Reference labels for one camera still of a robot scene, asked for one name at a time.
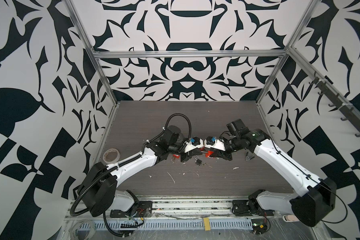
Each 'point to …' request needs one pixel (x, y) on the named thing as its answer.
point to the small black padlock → (198, 161)
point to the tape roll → (111, 156)
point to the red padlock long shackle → (209, 153)
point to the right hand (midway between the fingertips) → (211, 150)
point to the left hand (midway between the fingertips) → (203, 149)
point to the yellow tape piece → (207, 224)
